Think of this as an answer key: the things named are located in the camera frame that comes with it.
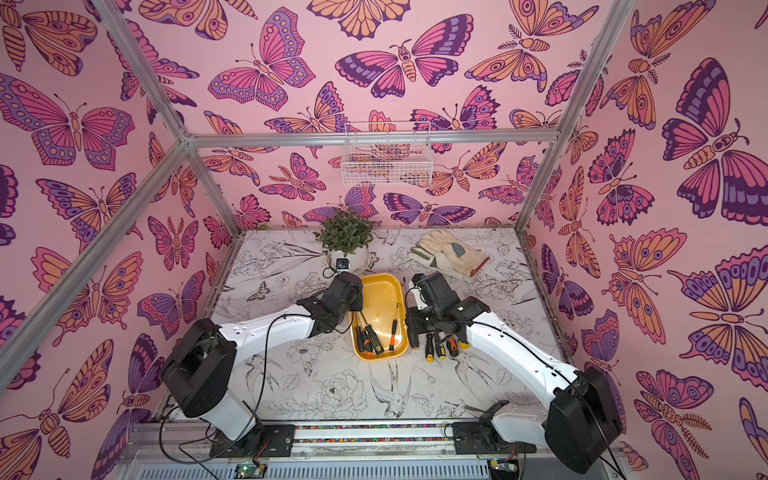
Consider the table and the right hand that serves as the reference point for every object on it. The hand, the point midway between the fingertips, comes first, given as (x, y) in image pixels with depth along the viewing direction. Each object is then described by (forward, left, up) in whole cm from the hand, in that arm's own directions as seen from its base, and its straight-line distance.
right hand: (404, 322), depth 80 cm
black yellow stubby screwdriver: (-1, -18, -11) cm, 21 cm away
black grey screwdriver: (+1, +9, -10) cm, 14 cm away
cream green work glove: (+34, -15, -10) cm, 38 cm away
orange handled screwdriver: (-2, -14, -10) cm, 18 cm away
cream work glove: (+35, -15, -10) cm, 40 cm away
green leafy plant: (+26, +18, +7) cm, 33 cm away
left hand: (+12, +13, -2) cm, 18 cm away
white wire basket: (+48, +6, +21) cm, 53 cm away
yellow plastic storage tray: (+8, +6, -8) cm, 13 cm away
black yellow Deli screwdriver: (-3, -8, -11) cm, 14 cm away
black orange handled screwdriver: (-3, -3, -1) cm, 4 cm away
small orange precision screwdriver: (+2, +3, -11) cm, 11 cm away
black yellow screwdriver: (-3, -11, -12) cm, 16 cm away
